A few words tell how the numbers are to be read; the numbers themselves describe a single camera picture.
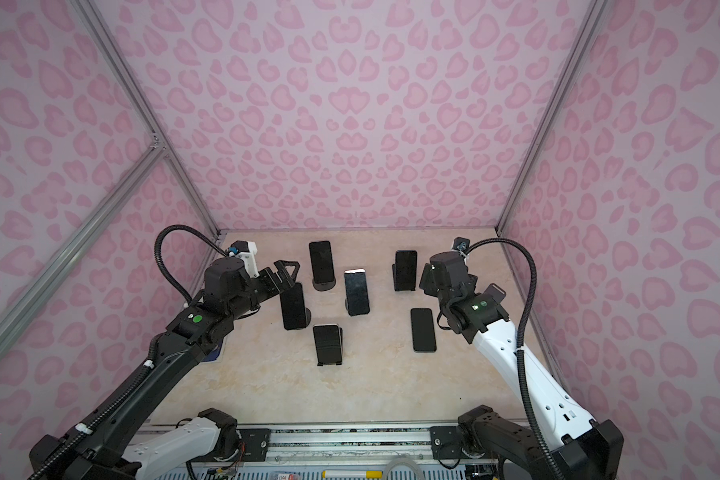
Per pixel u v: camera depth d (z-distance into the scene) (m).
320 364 0.85
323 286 1.04
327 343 0.82
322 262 0.98
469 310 0.50
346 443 0.75
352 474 0.68
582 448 0.37
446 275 0.56
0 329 0.52
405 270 1.14
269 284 0.65
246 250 0.66
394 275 1.07
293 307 0.89
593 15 0.70
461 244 0.64
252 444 0.74
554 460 0.35
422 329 0.93
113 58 0.75
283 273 0.65
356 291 0.95
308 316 0.96
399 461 0.69
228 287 0.54
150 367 0.45
